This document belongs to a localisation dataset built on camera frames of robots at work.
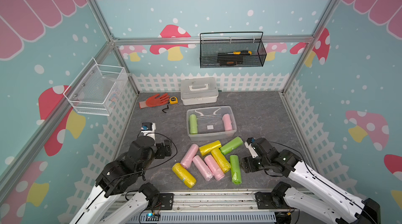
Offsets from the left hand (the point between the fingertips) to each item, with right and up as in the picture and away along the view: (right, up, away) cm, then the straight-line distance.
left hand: (162, 142), depth 68 cm
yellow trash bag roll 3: (+8, -19, +12) cm, 24 cm away
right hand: (+39, -12, +10) cm, 42 cm away
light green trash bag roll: (+36, -6, +23) cm, 43 cm away
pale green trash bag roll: (+11, +5, +29) cm, 31 cm away
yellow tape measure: (-5, +20, +45) cm, 49 cm away
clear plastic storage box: (+22, +5, +35) cm, 42 cm away
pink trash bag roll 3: (+18, -16, +14) cm, 28 cm away
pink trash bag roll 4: (+24, -16, +13) cm, 32 cm away
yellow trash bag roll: (+20, -8, +20) cm, 29 cm away
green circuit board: (-6, -36, +5) cm, 37 cm away
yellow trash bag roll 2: (+28, -13, +15) cm, 35 cm away
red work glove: (-20, +20, +48) cm, 56 cm away
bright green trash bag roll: (+34, -18, +10) cm, 40 cm away
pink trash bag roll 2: (+9, -13, +16) cm, 23 cm away
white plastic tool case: (+14, +27, +38) cm, 49 cm away
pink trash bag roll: (+33, +6, +31) cm, 45 cm away
